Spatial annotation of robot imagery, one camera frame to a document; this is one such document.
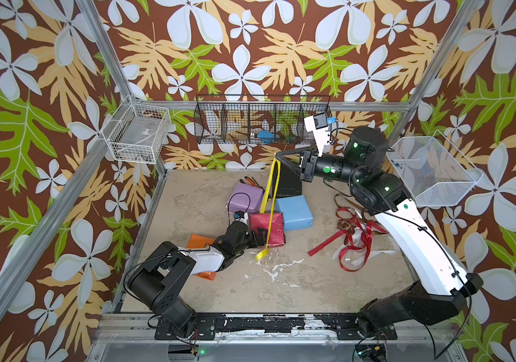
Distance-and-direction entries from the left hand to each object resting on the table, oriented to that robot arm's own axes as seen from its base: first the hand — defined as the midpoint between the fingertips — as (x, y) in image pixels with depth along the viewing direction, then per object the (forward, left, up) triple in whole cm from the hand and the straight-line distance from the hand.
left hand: (260, 231), depth 92 cm
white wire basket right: (+13, -64, +22) cm, 69 cm away
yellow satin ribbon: (+2, -1, +20) cm, 20 cm away
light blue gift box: (+9, -16, +1) cm, 18 cm away
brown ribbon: (+5, -38, -3) cm, 39 cm away
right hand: (-5, -3, +45) cm, 46 cm away
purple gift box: (+2, +6, +19) cm, 20 cm away
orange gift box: (-5, +25, 0) cm, 26 cm away
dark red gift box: (+3, -1, +4) cm, 5 cm away
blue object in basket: (+34, -2, +21) cm, 41 cm away
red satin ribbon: (+2, -36, -5) cm, 37 cm away
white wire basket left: (+27, +48, +29) cm, 62 cm away
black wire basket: (+41, +2, +26) cm, 48 cm away
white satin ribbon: (-7, -39, -5) cm, 40 cm away
